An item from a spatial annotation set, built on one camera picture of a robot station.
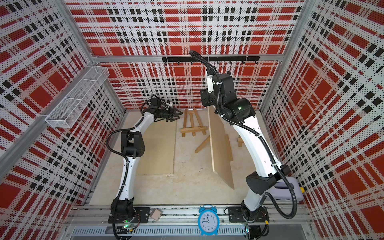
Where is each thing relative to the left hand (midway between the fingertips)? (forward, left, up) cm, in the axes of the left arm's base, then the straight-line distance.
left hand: (183, 113), depth 103 cm
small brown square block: (-60, +10, -10) cm, 61 cm away
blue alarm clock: (-62, -16, -9) cm, 65 cm away
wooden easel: (-24, -16, +3) cm, 29 cm away
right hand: (-17, -17, +33) cm, 41 cm away
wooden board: (-28, +15, -10) cm, 33 cm away
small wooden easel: (-17, -39, -11) cm, 44 cm away
